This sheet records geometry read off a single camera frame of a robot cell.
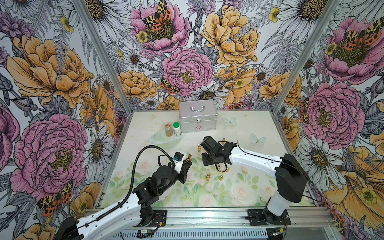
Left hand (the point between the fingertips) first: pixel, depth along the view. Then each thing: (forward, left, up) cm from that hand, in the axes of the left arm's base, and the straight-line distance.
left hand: (188, 165), depth 77 cm
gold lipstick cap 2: (-2, -18, -13) cm, 23 cm away
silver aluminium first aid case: (+35, -6, -1) cm, 36 cm away
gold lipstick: (0, -1, +6) cm, 6 cm away
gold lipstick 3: (-2, -11, -12) cm, 16 cm away
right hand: (+5, -10, -7) cm, 13 cm away
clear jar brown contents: (+31, +14, -10) cm, 35 cm away
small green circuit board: (-26, +21, -17) cm, 37 cm away
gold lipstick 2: (+22, -23, -10) cm, 33 cm away
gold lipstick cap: (+3, -23, -13) cm, 26 cm away
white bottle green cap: (+29, +8, -7) cm, 31 cm away
